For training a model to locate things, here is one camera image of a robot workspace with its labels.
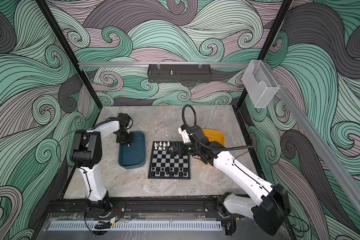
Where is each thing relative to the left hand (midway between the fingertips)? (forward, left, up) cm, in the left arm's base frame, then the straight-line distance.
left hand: (129, 141), depth 98 cm
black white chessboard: (-16, -25, +1) cm, 29 cm away
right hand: (-14, -30, +18) cm, 38 cm away
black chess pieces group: (-20, -29, +3) cm, 36 cm away
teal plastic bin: (-11, -5, 0) cm, 12 cm away
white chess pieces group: (-4, -24, +1) cm, 24 cm away
